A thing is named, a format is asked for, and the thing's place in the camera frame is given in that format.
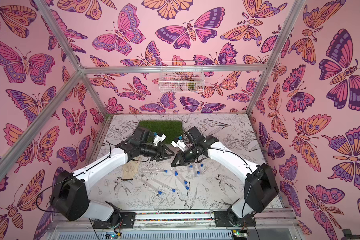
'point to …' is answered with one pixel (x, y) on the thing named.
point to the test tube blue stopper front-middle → (163, 184)
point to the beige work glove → (129, 169)
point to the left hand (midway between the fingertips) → (173, 155)
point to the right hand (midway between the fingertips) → (173, 163)
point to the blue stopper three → (191, 166)
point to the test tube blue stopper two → (176, 174)
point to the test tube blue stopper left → (165, 171)
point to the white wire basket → (182, 76)
